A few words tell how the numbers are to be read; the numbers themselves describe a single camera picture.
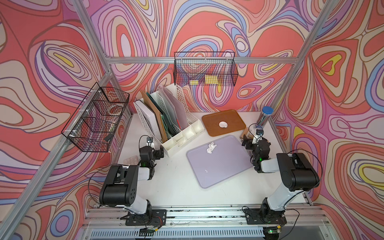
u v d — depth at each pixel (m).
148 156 0.72
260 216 0.73
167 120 0.84
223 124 1.11
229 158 0.97
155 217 0.73
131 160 0.93
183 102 1.08
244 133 1.08
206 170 0.88
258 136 0.80
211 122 1.12
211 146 0.98
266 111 0.95
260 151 0.73
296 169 0.54
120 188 0.45
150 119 0.83
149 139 0.80
